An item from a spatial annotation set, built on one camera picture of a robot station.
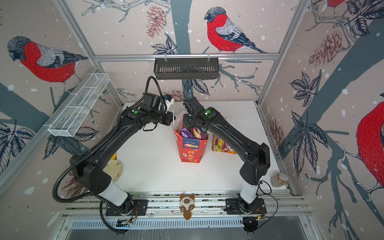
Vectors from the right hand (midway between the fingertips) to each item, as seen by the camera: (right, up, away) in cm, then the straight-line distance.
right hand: (184, 123), depth 81 cm
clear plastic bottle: (+48, -29, -7) cm, 57 cm away
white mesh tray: (-57, +9, -4) cm, 57 cm away
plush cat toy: (+2, -41, -8) cm, 41 cm away
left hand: (-5, +3, -3) cm, 7 cm away
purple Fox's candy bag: (+1, -5, -6) cm, 8 cm away
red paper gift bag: (+3, -14, -3) cm, 15 cm away
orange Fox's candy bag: (+21, -15, +14) cm, 29 cm away
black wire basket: (-1, +38, +26) cm, 46 cm away
